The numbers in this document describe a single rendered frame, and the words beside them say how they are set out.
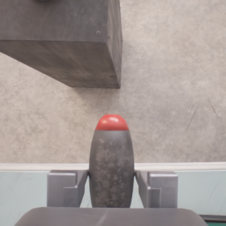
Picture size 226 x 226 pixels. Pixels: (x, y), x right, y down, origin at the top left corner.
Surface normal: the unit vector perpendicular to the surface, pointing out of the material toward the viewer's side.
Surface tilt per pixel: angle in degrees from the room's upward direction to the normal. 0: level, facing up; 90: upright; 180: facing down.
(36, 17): 0
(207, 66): 0
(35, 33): 0
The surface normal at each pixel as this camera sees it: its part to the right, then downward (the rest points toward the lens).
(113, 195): 0.10, 0.10
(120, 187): 0.39, 0.06
